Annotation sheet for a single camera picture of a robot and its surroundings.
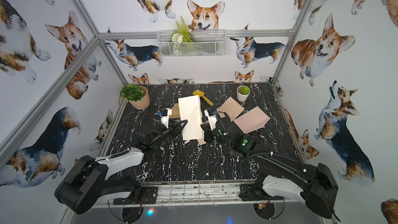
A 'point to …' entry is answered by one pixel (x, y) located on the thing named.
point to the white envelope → (189, 110)
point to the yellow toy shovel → (198, 92)
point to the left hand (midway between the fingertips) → (187, 119)
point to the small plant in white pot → (243, 92)
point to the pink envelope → (253, 120)
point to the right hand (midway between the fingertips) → (199, 125)
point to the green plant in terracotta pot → (137, 95)
